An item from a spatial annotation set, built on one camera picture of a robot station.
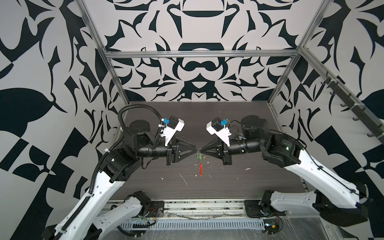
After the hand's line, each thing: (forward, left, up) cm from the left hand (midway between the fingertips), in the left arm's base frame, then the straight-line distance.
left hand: (196, 146), depth 51 cm
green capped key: (0, -1, -7) cm, 8 cm away
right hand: (-1, -2, -1) cm, 3 cm away
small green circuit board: (-21, -35, -41) cm, 58 cm away
